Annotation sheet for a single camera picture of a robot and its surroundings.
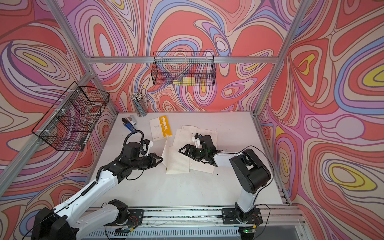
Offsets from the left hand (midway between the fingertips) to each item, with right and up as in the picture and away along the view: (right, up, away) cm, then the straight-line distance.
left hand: (164, 160), depth 78 cm
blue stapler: (-34, +20, +30) cm, 50 cm away
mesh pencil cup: (-25, +34, +32) cm, 53 cm away
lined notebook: (+4, -4, +13) cm, 14 cm away
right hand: (+10, 0, +11) cm, 14 cm away
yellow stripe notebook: (-9, +17, +30) cm, 36 cm away
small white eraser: (-31, +23, +34) cm, 51 cm away
